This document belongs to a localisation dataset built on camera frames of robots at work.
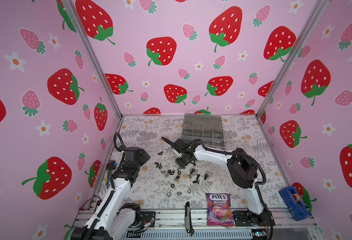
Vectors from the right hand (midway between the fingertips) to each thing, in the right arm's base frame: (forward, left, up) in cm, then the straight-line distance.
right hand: (180, 161), depth 93 cm
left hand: (-4, +22, +11) cm, 25 cm away
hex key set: (-7, +43, 0) cm, 44 cm away
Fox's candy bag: (-26, -24, -1) cm, 35 cm away
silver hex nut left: (-20, +4, -2) cm, 20 cm away
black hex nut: (-15, +3, -3) cm, 15 cm away
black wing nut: (+5, +14, -1) cm, 15 cm away
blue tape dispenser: (-17, -61, +1) cm, 64 cm away
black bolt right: (-7, -17, -2) cm, 18 cm away
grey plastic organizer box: (+33, -17, -3) cm, 37 cm away
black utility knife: (-30, -8, -1) cm, 31 cm away
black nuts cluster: (-7, +4, -2) cm, 8 cm away
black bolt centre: (-4, -9, -2) cm, 10 cm away
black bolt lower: (-11, -11, -1) cm, 16 cm away
